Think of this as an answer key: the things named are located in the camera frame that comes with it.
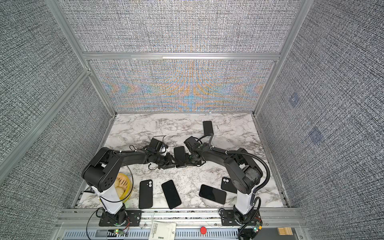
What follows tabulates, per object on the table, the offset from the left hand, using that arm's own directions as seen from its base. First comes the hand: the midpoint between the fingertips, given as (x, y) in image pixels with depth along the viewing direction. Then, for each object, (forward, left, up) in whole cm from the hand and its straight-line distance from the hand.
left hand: (177, 165), depth 90 cm
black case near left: (-15, +17, -2) cm, 23 cm away
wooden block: (-36, -50, 0) cm, 62 cm away
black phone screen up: (+28, -22, 0) cm, 36 cm away
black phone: (-16, +3, -1) cm, 17 cm away
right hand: (+1, -6, 0) cm, 6 cm away
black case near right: (-13, -28, -2) cm, 31 cm away
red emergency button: (-33, -12, +1) cm, 35 cm away
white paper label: (-32, +7, 0) cm, 33 cm away
